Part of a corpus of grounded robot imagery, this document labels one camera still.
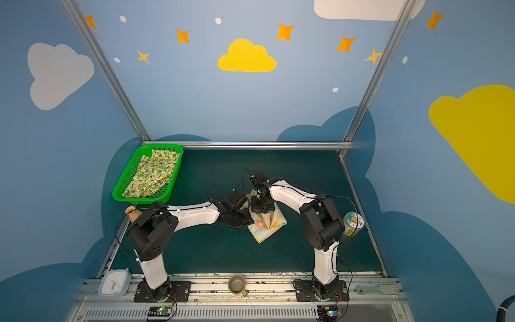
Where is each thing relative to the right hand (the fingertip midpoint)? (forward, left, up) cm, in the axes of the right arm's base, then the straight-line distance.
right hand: (259, 209), depth 93 cm
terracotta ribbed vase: (-10, +52, +9) cm, 54 cm away
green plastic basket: (0, +46, +5) cm, 46 cm away
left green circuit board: (-41, +33, -3) cm, 53 cm away
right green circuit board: (-38, -27, -5) cm, 47 cm away
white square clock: (-34, +52, 0) cm, 62 cm away
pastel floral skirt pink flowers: (-7, -3, -1) cm, 7 cm away
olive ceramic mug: (-31, +7, -3) cm, 32 cm away
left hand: (-7, 0, -1) cm, 7 cm away
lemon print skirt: (+17, +58, +2) cm, 60 cm away
